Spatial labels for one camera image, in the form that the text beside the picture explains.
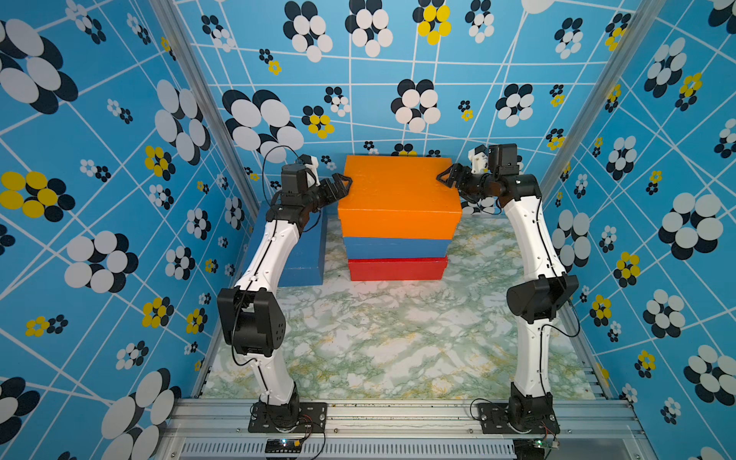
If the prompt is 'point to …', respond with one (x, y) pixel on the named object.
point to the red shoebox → (399, 268)
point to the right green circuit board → (532, 448)
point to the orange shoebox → (398, 197)
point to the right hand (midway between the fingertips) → (450, 180)
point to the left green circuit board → (283, 446)
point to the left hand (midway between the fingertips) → (345, 181)
